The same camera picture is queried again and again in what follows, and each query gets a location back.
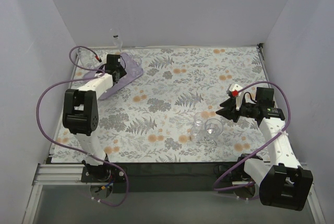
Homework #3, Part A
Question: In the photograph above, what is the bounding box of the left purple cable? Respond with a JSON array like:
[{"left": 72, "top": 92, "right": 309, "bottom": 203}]
[{"left": 36, "top": 46, "right": 130, "bottom": 207}]

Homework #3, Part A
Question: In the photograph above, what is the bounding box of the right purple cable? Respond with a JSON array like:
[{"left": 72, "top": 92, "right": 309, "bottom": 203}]
[{"left": 213, "top": 80, "right": 291, "bottom": 201}]

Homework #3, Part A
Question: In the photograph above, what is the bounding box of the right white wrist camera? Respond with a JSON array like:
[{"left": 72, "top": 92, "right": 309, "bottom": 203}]
[{"left": 228, "top": 84, "right": 244, "bottom": 111}]

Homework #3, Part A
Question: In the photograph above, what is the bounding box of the large clear tumbler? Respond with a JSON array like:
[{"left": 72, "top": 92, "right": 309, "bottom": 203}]
[
  {"left": 130, "top": 56, "right": 142, "bottom": 77},
  {"left": 204, "top": 118, "right": 224, "bottom": 140}
]

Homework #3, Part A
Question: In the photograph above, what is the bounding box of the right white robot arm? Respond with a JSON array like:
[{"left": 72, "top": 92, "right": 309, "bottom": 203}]
[{"left": 216, "top": 84, "right": 313, "bottom": 211}]

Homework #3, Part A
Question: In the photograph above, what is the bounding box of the purple cable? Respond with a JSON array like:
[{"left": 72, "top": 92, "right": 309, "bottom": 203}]
[
  {"left": 36, "top": 46, "right": 130, "bottom": 207},
  {"left": 213, "top": 80, "right": 291, "bottom": 201}
]

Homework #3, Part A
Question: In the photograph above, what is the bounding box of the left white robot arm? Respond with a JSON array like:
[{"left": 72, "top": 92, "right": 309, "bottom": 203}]
[{"left": 63, "top": 54, "right": 127, "bottom": 181}]

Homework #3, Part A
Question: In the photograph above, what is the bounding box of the purple plastic tray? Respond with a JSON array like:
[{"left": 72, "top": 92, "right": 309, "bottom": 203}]
[{"left": 99, "top": 53, "right": 144, "bottom": 100}]

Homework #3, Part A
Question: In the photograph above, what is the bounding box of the clear champagne flute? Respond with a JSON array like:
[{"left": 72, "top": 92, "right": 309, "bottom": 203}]
[{"left": 110, "top": 27, "right": 123, "bottom": 52}]

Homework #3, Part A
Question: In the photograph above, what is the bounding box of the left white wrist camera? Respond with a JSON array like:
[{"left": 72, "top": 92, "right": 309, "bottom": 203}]
[{"left": 98, "top": 53, "right": 108, "bottom": 64}]

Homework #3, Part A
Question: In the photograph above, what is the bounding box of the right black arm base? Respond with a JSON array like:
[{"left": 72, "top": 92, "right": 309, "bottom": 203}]
[{"left": 213, "top": 162, "right": 259, "bottom": 201}]

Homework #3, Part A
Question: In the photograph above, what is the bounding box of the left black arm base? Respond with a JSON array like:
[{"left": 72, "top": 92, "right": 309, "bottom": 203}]
[{"left": 80, "top": 161, "right": 126, "bottom": 199}]

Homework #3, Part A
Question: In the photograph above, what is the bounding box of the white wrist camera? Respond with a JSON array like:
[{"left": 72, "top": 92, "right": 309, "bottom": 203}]
[
  {"left": 228, "top": 84, "right": 244, "bottom": 111},
  {"left": 98, "top": 53, "right": 108, "bottom": 64}
]

